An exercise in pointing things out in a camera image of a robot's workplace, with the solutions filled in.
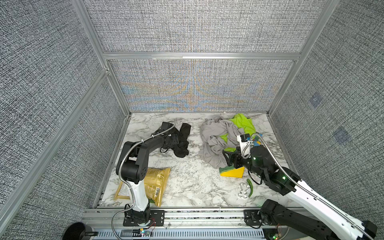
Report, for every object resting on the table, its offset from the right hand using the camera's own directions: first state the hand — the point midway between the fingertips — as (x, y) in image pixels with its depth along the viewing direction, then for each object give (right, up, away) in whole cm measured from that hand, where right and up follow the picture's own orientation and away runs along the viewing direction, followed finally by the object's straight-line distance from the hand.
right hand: (229, 149), depth 71 cm
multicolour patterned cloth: (+6, -15, +16) cm, 23 cm away
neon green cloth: (+16, +14, +28) cm, 35 cm away
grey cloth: (-1, +6, +28) cm, 29 cm away
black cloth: (-25, -4, +23) cm, 34 cm away
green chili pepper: (+15, -22, +10) cm, 29 cm away
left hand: (-32, +2, +30) cm, 43 cm away
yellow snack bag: (-37, -19, +7) cm, 42 cm away
